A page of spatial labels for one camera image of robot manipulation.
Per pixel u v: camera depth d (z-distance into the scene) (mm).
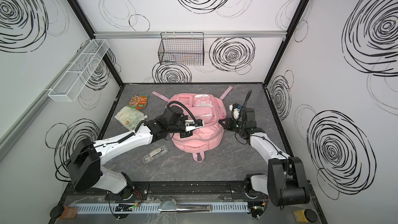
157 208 638
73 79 754
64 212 619
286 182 413
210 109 889
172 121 630
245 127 680
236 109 769
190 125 665
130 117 993
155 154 843
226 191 754
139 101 1084
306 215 606
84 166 417
